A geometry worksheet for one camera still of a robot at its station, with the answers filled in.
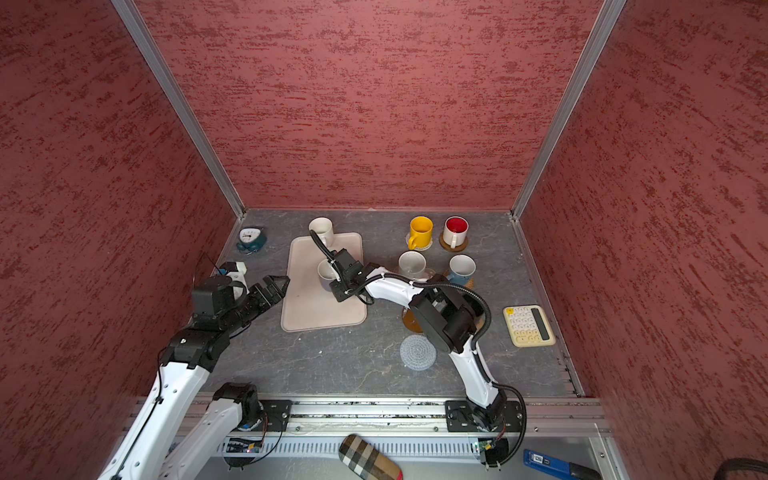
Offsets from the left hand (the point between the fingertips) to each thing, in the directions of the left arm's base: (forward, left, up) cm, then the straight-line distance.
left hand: (280, 292), depth 76 cm
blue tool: (-35, -67, -14) cm, 77 cm away
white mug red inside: (+32, -52, -11) cm, 62 cm away
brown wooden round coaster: (+1, -35, -18) cm, 39 cm away
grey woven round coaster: (-9, -37, -19) cm, 43 cm away
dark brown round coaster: (+30, -50, -17) cm, 60 cm away
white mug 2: (+19, -36, -13) cm, 42 cm away
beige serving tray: (+5, -2, -16) cm, 17 cm away
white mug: (+33, -4, -11) cm, 35 cm away
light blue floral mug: (+16, -52, -12) cm, 55 cm away
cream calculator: (0, -71, -17) cm, 73 cm away
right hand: (+9, -12, -16) cm, 22 cm away
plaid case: (-34, -24, -15) cm, 44 cm away
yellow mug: (+31, -39, -10) cm, 51 cm away
